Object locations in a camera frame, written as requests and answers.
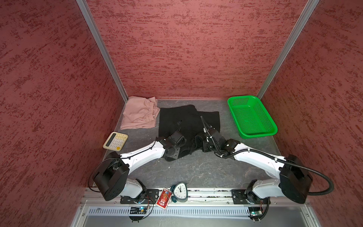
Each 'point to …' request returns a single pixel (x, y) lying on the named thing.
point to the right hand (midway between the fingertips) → (202, 146)
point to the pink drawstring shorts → (140, 113)
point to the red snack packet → (164, 198)
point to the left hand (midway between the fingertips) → (171, 154)
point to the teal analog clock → (179, 192)
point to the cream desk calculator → (116, 141)
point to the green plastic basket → (251, 118)
